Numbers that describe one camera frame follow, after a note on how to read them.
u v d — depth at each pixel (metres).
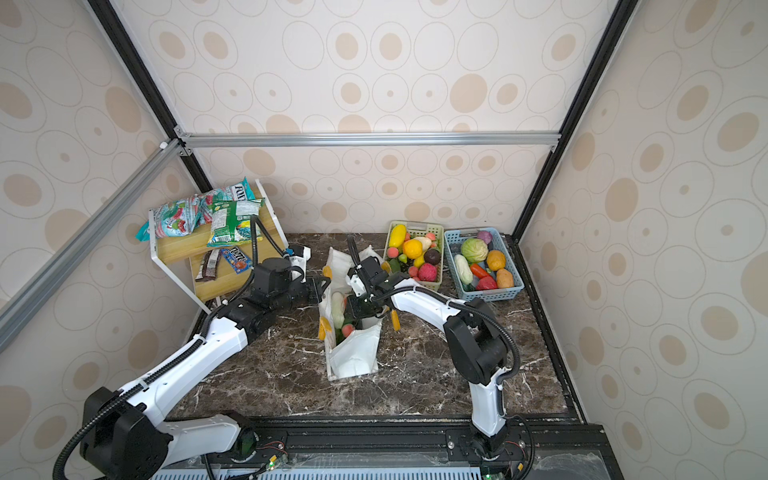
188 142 0.90
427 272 1.01
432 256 1.04
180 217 0.74
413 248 1.04
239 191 0.83
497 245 1.12
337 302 0.94
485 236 1.09
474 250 1.06
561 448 0.75
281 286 0.60
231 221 0.73
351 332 0.70
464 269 1.04
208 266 0.87
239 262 0.89
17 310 0.51
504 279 0.98
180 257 0.71
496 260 1.03
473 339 0.50
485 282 1.00
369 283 0.71
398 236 1.10
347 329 0.85
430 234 1.16
